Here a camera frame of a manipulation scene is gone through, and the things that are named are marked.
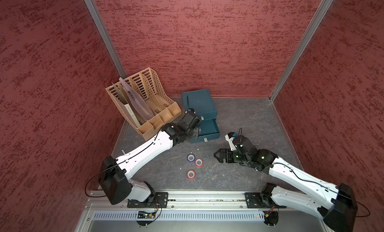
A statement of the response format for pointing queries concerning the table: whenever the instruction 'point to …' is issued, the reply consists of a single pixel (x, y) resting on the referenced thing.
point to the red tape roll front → (191, 174)
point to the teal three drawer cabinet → (201, 101)
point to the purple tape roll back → (191, 157)
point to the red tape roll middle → (199, 162)
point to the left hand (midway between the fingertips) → (192, 132)
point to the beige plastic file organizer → (165, 109)
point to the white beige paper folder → (118, 97)
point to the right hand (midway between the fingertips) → (220, 158)
